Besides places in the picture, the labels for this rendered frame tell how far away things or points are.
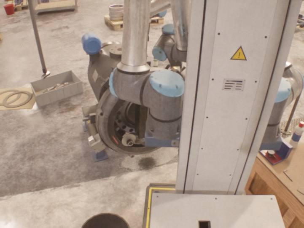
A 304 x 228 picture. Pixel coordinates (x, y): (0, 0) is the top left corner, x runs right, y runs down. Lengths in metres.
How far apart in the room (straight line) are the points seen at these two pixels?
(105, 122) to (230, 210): 1.06
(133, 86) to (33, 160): 1.76
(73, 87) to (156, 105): 2.44
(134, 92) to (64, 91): 2.35
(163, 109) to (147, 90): 0.11
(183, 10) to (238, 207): 0.88
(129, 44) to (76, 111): 2.16
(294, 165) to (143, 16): 1.48
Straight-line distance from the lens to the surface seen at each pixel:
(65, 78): 3.82
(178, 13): 1.18
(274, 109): 1.19
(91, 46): 2.33
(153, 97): 1.10
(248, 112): 1.03
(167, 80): 1.09
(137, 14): 1.09
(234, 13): 0.85
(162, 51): 1.38
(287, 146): 2.03
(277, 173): 1.93
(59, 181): 2.43
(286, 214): 1.99
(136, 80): 1.14
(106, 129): 1.88
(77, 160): 2.56
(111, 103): 1.77
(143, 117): 1.90
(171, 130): 1.17
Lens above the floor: 1.79
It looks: 36 degrees down
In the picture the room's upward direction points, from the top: straight up
